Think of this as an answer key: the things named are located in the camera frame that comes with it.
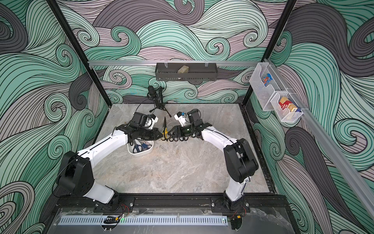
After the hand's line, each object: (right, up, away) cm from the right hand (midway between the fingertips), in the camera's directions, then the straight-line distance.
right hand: (172, 133), depth 85 cm
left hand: (-6, 0, -1) cm, 6 cm away
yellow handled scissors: (-4, +1, -2) cm, 4 cm away
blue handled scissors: (-22, -11, +9) cm, 26 cm away
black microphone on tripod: (-11, +23, +16) cm, 30 cm away
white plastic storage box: (-28, -11, +9) cm, 32 cm away
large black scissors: (+7, -5, +14) cm, 16 cm away
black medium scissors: (+3, -5, +14) cm, 16 cm away
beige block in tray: (+7, +40, +6) cm, 42 cm away
